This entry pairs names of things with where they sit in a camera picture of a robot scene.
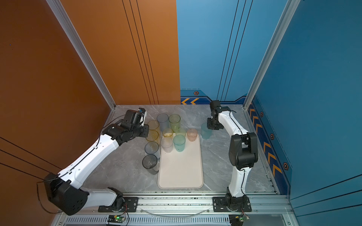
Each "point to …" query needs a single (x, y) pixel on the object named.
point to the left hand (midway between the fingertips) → (146, 126)
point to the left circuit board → (116, 219)
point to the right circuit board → (237, 220)
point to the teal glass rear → (206, 133)
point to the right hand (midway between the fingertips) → (211, 127)
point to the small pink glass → (192, 134)
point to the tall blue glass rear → (163, 120)
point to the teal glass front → (179, 141)
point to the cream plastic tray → (183, 169)
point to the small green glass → (181, 131)
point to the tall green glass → (175, 120)
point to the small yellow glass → (167, 132)
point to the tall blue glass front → (152, 148)
